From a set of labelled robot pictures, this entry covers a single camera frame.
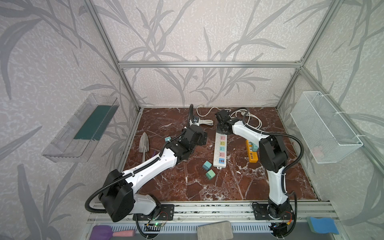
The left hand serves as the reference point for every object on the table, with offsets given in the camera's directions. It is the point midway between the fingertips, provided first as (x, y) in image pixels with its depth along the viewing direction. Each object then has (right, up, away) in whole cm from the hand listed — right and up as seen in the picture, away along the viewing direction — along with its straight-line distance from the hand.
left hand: (200, 127), depth 81 cm
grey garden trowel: (-38, -13, +18) cm, 44 cm away
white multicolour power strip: (+12, -16, +12) cm, 23 cm away
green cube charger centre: (+6, -27, +3) cm, 28 cm away
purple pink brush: (-44, -48, -13) cm, 67 cm away
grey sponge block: (+8, -46, -14) cm, 49 cm away
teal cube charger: (+4, -23, +6) cm, 24 cm away
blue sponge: (+57, -45, -13) cm, 73 cm away
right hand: (+14, +1, +19) cm, 24 cm away
